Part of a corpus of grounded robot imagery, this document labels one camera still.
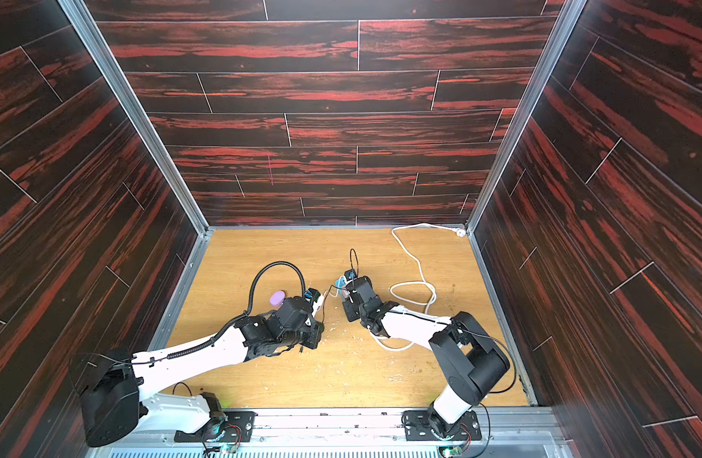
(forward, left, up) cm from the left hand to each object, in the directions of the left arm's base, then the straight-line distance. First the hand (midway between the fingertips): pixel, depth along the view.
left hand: (327, 331), depth 81 cm
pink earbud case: (+15, +19, -8) cm, 26 cm away
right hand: (+14, -9, -5) cm, 17 cm away
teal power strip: (+16, -3, 0) cm, 17 cm away
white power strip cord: (+48, -50, -7) cm, 69 cm away
